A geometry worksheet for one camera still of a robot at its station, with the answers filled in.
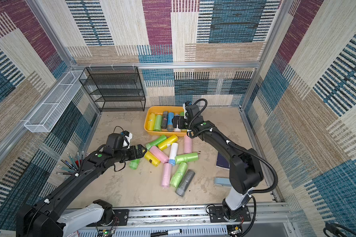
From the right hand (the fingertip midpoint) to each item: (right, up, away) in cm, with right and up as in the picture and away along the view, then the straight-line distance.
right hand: (181, 122), depth 88 cm
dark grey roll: (-12, +1, +20) cm, 23 cm away
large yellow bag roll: (-22, 0, +19) cm, 29 cm away
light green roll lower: (-1, -28, -3) cm, 28 cm away
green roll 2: (-17, -13, +11) cm, 24 cm away
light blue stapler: (+23, -33, -6) cm, 41 cm away
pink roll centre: (-14, -20, +6) cm, 25 cm away
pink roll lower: (-8, -30, -3) cm, 31 cm away
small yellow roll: (-18, -22, +2) cm, 28 cm away
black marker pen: (-7, -51, -18) cm, 55 cm away
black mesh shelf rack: (-48, +24, +21) cm, 57 cm away
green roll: (-16, -1, +18) cm, 25 cm away
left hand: (-22, -16, -7) cm, 28 cm away
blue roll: (-8, -2, +19) cm, 21 cm away
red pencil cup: (-58, -24, -9) cm, 64 cm away
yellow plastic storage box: (-17, +10, +28) cm, 34 cm away
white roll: (-3, -5, +16) cm, 17 cm away
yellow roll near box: (-5, -11, +11) cm, 17 cm away
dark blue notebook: (+24, -24, +1) cm, 34 cm away
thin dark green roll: (+1, +7, +28) cm, 29 cm away
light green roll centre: (+3, -21, +1) cm, 21 cm away
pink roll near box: (+4, -15, +9) cm, 18 cm away
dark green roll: (-28, -25, 0) cm, 37 cm away
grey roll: (+2, -33, -7) cm, 34 cm away
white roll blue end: (-5, -19, +4) cm, 20 cm away
